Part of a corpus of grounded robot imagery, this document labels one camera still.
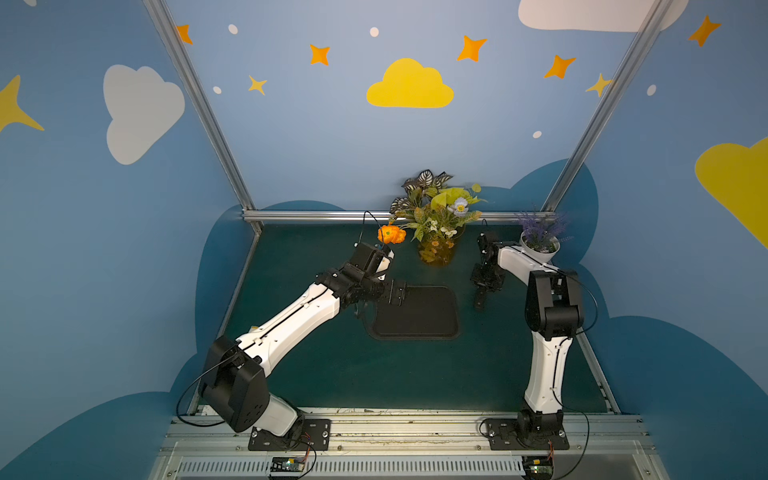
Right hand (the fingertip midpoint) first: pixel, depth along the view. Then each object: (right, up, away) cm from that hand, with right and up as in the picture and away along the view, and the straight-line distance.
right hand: (483, 283), depth 104 cm
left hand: (-32, +2, -23) cm, 40 cm away
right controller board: (+3, -42, -32) cm, 53 cm away
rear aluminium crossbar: (-34, +24, -6) cm, 42 cm away
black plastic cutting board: (-19, -10, -5) cm, 22 cm away
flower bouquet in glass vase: (-19, +23, -4) cm, 30 cm away
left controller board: (-59, -41, -33) cm, 79 cm away
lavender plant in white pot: (+17, +15, -7) cm, 24 cm away
